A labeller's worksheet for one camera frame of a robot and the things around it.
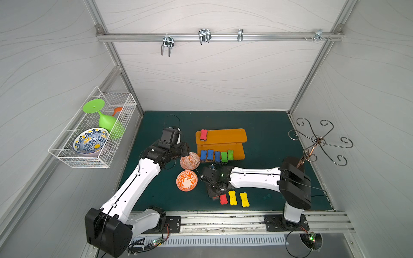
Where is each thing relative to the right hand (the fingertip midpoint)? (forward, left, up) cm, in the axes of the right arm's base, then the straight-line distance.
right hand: (210, 192), depth 81 cm
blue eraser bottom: (+21, +5, 0) cm, 22 cm away
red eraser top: (-3, -7, 0) cm, 8 cm away
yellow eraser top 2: (-3, -18, -2) cm, 18 cm away
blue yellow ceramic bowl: (+7, +47, +33) cm, 58 cm away
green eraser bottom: (+21, -7, 0) cm, 22 cm away
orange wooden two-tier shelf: (+25, -6, +11) cm, 28 cm away
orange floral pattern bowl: (+6, +13, -1) cm, 14 cm away
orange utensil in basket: (+28, +48, +30) cm, 63 cm away
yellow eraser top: (-2, -12, -1) cm, 12 cm away
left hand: (+15, +12, +17) cm, 26 cm away
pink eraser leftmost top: (+26, +5, +13) cm, 30 cm away
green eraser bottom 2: (+23, -11, 0) cm, 26 cm away
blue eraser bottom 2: (+21, +1, 0) cm, 21 cm away
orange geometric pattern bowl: (+17, +13, -1) cm, 21 cm away
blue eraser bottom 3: (+21, -4, 0) cm, 21 cm away
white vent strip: (-20, -5, -3) cm, 21 cm away
